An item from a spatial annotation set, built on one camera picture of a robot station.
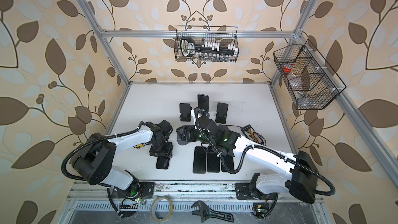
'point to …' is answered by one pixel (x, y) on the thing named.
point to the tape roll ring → (153, 206)
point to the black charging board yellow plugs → (249, 132)
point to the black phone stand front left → (183, 134)
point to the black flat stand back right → (221, 115)
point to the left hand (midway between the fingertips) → (168, 155)
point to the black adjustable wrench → (203, 211)
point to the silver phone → (162, 162)
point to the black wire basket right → (312, 82)
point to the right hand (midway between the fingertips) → (182, 131)
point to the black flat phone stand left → (185, 110)
